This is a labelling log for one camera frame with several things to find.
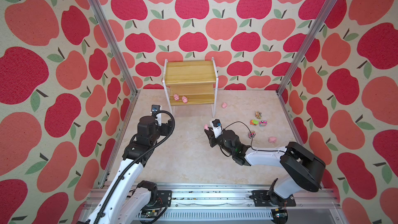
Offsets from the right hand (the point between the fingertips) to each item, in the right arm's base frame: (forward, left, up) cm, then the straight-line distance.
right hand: (210, 128), depth 85 cm
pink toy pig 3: (+28, -9, -12) cm, 32 cm away
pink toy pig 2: (+16, +17, +5) cm, 24 cm away
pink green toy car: (+15, -35, -13) cm, 40 cm away
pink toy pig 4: (0, +2, +1) cm, 3 cm away
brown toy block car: (+21, -32, -12) cm, 40 cm away
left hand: (-3, +22, +11) cm, 25 cm away
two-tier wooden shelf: (+15, +12, +19) cm, 27 cm away
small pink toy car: (+6, -27, -12) cm, 30 cm away
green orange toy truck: (+15, -29, -12) cm, 35 cm away
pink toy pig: (+17, +22, +5) cm, 28 cm away
